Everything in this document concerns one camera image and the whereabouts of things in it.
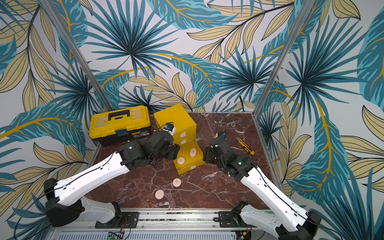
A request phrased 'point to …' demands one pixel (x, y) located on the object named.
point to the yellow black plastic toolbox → (119, 125)
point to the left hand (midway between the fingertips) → (173, 149)
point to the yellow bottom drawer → (190, 156)
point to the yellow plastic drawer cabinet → (185, 131)
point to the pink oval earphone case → (193, 152)
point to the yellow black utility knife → (246, 147)
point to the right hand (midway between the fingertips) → (207, 152)
